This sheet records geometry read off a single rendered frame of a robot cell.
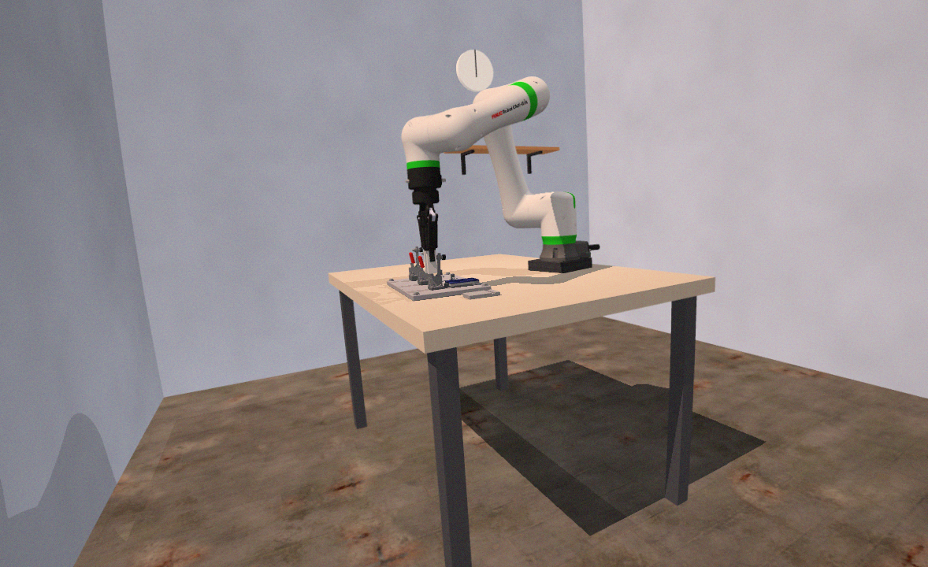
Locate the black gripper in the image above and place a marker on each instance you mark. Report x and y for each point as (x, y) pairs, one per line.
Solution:
(427, 226)

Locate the blue rectangular plate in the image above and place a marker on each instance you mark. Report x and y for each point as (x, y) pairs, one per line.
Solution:
(462, 281)

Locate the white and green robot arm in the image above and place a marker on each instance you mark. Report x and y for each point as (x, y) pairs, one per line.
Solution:
(457, 129)

